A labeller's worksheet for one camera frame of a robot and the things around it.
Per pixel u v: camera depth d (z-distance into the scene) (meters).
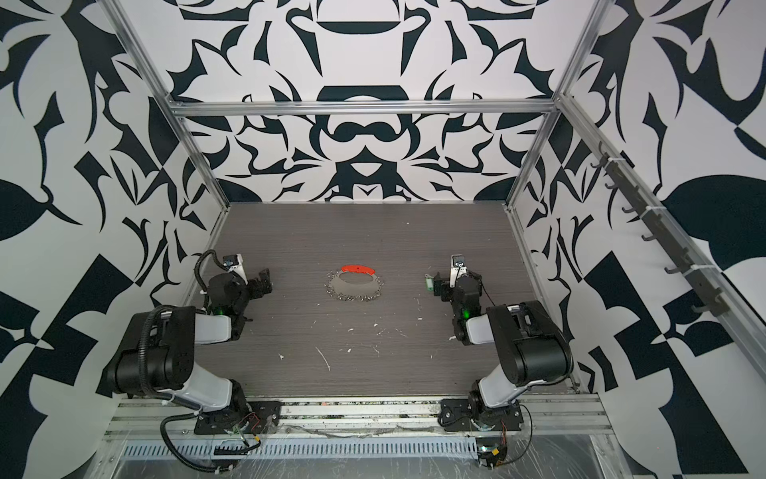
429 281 0.99
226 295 0.72
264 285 0.88
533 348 0.46
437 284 0.87
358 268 1.02
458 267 0.81
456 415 0.74
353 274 1.00
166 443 0.67
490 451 0.71
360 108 0.93
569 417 0.77
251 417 0.73
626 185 0.63
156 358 0.45
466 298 0.72
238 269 0.83
